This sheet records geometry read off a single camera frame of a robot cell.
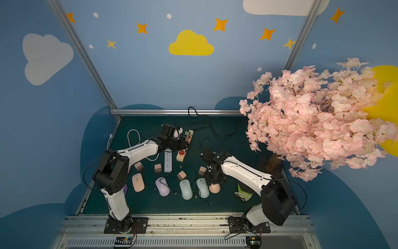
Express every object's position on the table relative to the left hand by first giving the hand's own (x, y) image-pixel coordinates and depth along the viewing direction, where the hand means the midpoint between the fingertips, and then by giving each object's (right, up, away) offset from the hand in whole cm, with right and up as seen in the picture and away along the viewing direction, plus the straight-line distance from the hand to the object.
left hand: (190, 143), depth 93 cm
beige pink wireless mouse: (-28, -21, -10) cm, 36 cm away
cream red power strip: (-6, -8, +6) cm, 12 cm away
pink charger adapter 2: (-5, -19, -3) cm, 20 cm away
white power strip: (-14, -11, +3) cm, 19 cm away
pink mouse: (+13, -22, -14) cm, 30 cm away
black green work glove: (+30, -27, -9) cm, 41 cm away
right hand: (+13, -20, -10) cm, 26 cm away
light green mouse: (+8, -25, -9) cm, 27 cm away
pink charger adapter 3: (+7, -17, -2) cm, 18 cm away
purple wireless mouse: (-15, -24, -8) cm, 29 cm away
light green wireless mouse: (-1, -27, -9) cm, 28 cm away
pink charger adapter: (-20, -15, 0) cm, 25 cm away
